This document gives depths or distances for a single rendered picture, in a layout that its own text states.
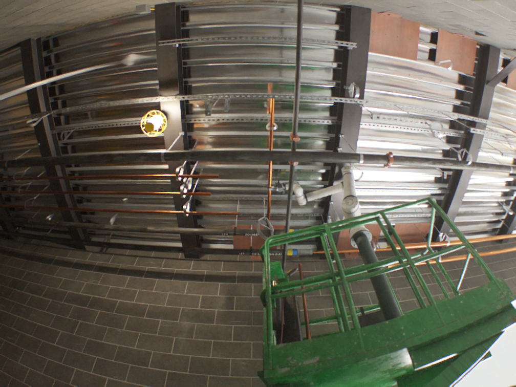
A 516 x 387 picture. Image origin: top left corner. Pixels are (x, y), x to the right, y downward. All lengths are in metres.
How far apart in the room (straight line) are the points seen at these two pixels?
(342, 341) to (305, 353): 0.21
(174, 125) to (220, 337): 2.24
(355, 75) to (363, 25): 0.51
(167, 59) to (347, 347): 2.69
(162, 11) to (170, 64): 0.54
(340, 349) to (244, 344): 1.57
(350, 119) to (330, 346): 2.14
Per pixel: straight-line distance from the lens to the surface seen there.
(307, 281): 1.90
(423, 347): 1.64
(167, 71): 2.78
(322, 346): 1.55
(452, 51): 3.62
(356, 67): 2.80
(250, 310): 3.17
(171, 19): 2.77
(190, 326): 3.11
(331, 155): 2.25
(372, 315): 2.28
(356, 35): 2.79
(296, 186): 2.95
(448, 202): 4.34
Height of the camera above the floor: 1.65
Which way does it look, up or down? 59 degrees up
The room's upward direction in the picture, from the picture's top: straight up
